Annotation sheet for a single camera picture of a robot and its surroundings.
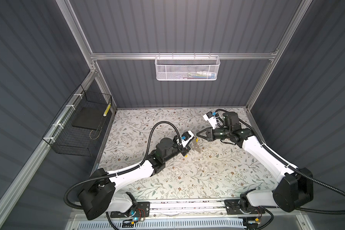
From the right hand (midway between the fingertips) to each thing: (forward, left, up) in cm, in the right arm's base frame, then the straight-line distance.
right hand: (199, 135), depth 76 cm
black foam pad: (+7, +60, +7) cm, 60 cm away
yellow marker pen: (+14, +53, +6) cm, 55 cm away
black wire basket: (0, +64, +7) cm, 64 cm away
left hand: (-2, +3, +2) cm, 5 cm away
